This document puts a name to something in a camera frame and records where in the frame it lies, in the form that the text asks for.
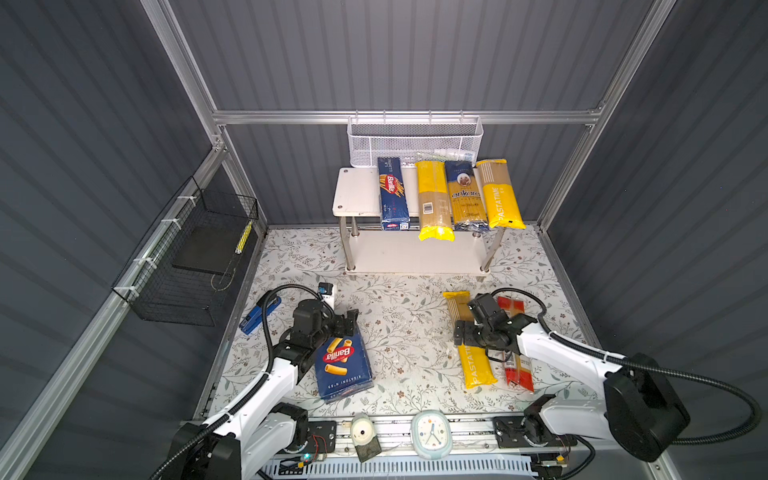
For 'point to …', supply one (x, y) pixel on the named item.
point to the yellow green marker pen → (244, 238)
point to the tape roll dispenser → (364, 437)
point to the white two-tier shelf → (368, 249)
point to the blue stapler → (255, 317)
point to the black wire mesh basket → (182, 272)
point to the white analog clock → (431, 434)
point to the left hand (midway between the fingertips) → (342, 309)
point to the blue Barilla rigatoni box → (343, 366)
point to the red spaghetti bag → (518, 370)
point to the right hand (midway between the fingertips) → (470, 336)
